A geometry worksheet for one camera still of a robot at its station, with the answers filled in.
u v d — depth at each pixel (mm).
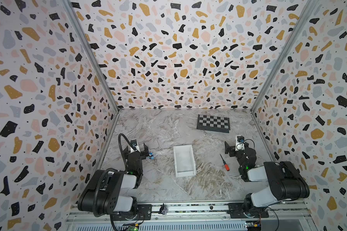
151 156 923
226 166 911
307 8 724
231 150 832
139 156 689
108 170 455
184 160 907
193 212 748
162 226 702
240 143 776
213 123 1094
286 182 457
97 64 919
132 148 746
